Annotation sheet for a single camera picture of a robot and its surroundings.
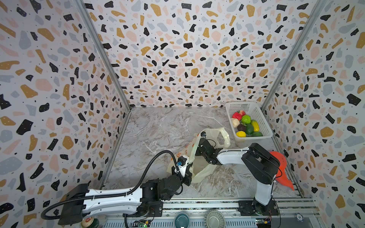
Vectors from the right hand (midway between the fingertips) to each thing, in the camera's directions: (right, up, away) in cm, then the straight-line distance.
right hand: (194, 143), depth 94 cm
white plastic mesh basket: (+48, +24, +19) cm, 57 cm away
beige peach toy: (+31, +14, +11) cm, 36 cm away
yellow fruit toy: (+32, +6, +4) cm, 33 cm away
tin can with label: (-46, -29, -33) cm, 63 cm away
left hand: (-1, -5, -25) cm, 25 cm away
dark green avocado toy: (+40, +10, +8) cm, 42 cm away
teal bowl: (-6, -34, -23) cm, 42 cm away
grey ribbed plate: (+10, -34, -23) cm, 42 cm away
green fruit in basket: (+44, +6, +5) cm, 45 cm away
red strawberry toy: (+33, +20, +15) cm, 42 cm away
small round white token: (+53, -34, -22) cm, 67 cm away
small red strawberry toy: (+39, +22, +20) cm, 49 cm away
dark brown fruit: (+33, +11, +7) cm, 36 cm away
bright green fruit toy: (+40, +16, +14) cm, 46 cm away
